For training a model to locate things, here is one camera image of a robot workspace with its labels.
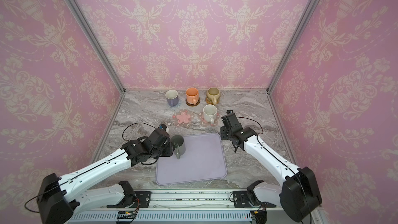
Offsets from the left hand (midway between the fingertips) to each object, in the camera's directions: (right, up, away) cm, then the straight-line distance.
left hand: (173, 149), depth 78 cm
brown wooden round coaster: (+8, +23, +30) cm, 38 cm away
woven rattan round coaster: (+19, +25, +32) cm, 45 cm away
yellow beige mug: (+23, +30, +31) cm, 49 cm away
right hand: (+28, +9, +6) cm, 30 cm away
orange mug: (+8, +29, +26) cm, 40 cm away
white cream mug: (+20, +17, +24) cm, 36 cm away
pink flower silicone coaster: (+13, +15, +27) cm, 33 cm away
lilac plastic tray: (+15, -10, +13) cm, 22 cm away
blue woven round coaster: (-4, +22, +31) cm, 38 cm away
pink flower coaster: (+2, +13, +24) cm, 28 cm away
